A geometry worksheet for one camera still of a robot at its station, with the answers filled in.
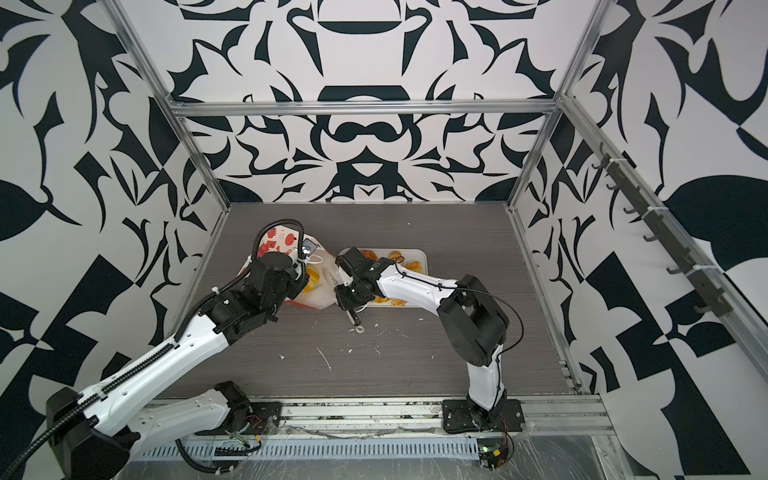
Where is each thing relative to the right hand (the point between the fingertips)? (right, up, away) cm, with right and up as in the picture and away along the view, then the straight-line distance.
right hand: (341, 300), depth 86 cm
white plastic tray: (+18, +11, +18) cm, 28 cm away
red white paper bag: (-7, +2, +4) cm, 8 cm away
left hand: (-11, +14, -12) cm, 21 cm away
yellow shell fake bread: (+15, -1, +6) cm, 16 cm away
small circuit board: (+38, -32, -15) cm, 52 cm away
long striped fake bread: (+16, +12, +17) cm, 26 cm away
